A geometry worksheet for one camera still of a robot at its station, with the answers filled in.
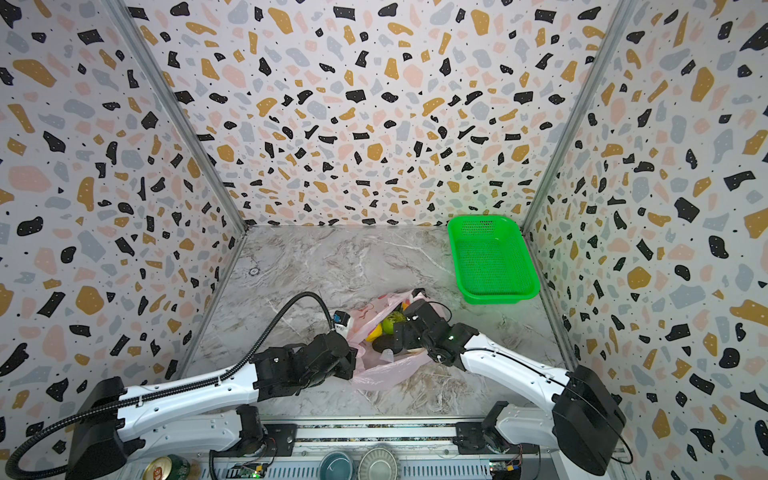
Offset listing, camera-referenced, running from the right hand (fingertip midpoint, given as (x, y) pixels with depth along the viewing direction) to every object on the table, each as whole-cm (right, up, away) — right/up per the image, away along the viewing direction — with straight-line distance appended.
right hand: (402, 324), depth 82 cm
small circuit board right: (+25, -32, -11) cm, 42 cm away
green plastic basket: (+34, +17, +31) cm, 49 cm away
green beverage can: (-48, -25, -21) cm, 58 cm away
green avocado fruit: (-4, -1, +3) cm, 5 cm away
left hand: (-10, -5, -7) cm, 13 cm away
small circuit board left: (-36, -32, -12) cm, 49 cm away
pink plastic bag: (-7, -8, -9) cm, 14 cm away
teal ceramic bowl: (-15, -30, -12) cm, 36 cm away
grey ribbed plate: (-6, -31, -11) cm, 33 cm away
